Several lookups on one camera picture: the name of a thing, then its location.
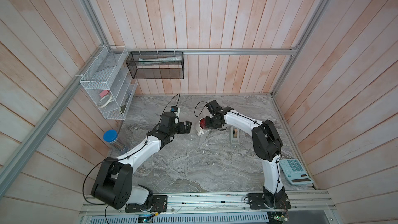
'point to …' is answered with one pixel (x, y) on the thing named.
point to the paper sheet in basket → (149, 60)
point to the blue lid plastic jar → (111, 136)
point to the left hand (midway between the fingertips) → (184, 125)
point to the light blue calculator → (294, 171)
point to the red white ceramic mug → (201, 125)
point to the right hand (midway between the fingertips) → (206, 124)
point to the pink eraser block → (103, 93)
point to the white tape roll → (104, 100)
